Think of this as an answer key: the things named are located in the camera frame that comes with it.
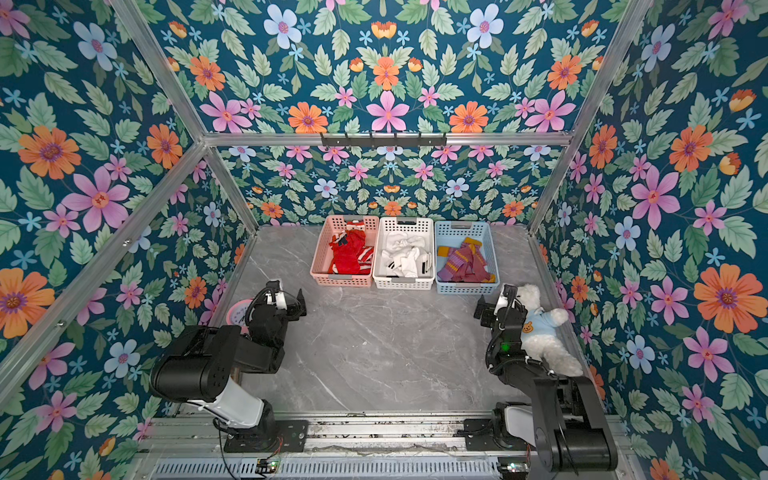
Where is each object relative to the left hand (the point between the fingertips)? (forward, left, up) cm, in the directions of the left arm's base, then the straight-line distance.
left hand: (285, 289), depth 92 cm
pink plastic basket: (+13, -9, -8) cm, 18 cm away
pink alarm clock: (-4, +17, -6) cm, 18 cm away
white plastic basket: (+6, -30, -6) cm, 32 cm away
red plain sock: (+17, -18, -3) cm, 25 cm away
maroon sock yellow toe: (+7, -59, -3) cm, 60 cm away
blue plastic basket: (+25, -58, -6) cm, 63 cm away
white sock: (+12, -38, -2) cm, 40 cm away
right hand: (-9, -67, +1) cm, 68 cm away
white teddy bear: (-22, -74, -1) cm, 77 cm away
